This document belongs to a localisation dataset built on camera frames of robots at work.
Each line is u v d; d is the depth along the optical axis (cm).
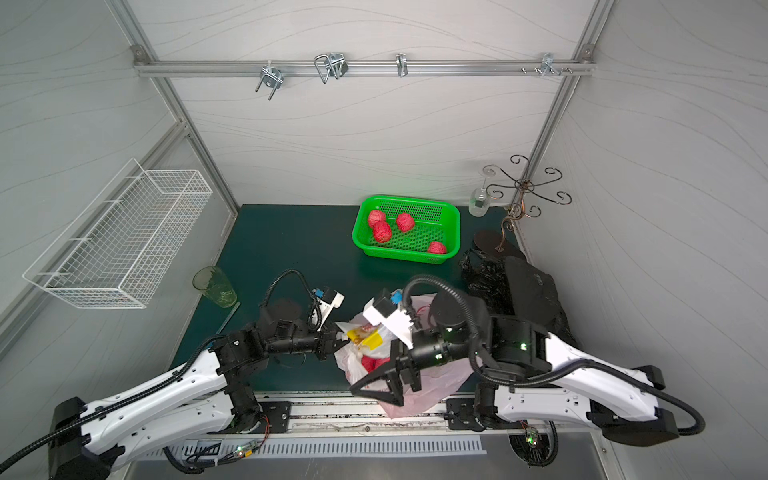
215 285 95
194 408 57
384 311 43
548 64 76
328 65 77
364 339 52
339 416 75
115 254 68
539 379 39
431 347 44
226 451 69
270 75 77
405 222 108
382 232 104
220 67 78
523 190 83
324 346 60
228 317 91
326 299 63
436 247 101
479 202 96
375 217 111
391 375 40
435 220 115
